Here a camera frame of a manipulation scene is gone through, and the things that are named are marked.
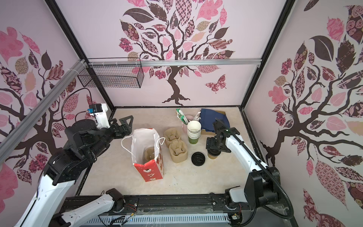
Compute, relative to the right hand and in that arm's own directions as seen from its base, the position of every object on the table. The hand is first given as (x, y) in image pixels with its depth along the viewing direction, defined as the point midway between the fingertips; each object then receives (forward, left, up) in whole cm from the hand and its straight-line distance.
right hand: (215, 145), depth 84 cm
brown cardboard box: (+13, +5, -4) cm, 14 cm away
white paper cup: (-4, +2, -2) cm, 5 cm away
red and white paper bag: (+3, +46, +1) cm, 47 cm away
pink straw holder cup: (+17, +18, -3) cm, 25 cm away
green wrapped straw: (+19, +21, +7) cm, 29 cm away
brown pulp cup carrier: (-1, +23, -2) cm, 23 cm away
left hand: (-4, +43, +30) cm, 53 cm away
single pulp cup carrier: (0, +43, -10) cm, 44 cm away
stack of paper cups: (+8, +13, +5) cm, 16 cm away
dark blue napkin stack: (+30, 0, -8) cm, 31 cm away
